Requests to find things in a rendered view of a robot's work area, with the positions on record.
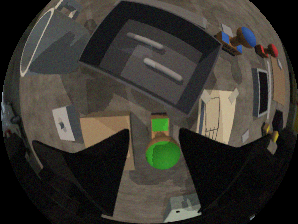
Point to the cream inspection card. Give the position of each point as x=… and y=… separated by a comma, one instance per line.
x=216, y=114

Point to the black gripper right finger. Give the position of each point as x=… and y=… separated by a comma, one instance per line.
x=215, y=166

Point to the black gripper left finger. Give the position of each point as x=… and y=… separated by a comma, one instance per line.
x=96, y=171

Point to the yellow rubber stamp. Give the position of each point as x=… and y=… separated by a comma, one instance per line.
x=266, y=130

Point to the blue-handled rubber stamp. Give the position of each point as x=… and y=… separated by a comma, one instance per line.
x=232, y=45

